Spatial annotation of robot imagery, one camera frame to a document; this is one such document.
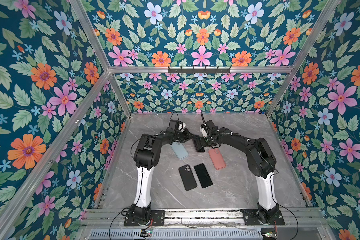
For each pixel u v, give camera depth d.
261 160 0.55
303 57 0.86
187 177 0.89
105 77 0.90
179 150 0.99
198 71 0.92
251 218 0.73
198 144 0.89
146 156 0.59
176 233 0.70
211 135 0.79
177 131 0.91
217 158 0.96
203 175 0.91
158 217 0.74
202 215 0.75
